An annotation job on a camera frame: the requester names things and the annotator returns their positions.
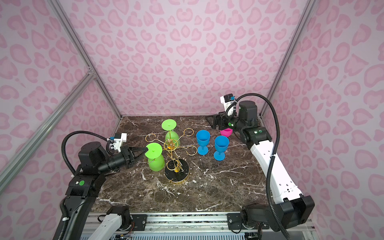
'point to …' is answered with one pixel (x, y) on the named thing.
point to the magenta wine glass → (226, 132)
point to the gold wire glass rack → (175, 171)
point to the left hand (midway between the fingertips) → (147, 148)
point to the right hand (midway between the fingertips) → (214, 114)
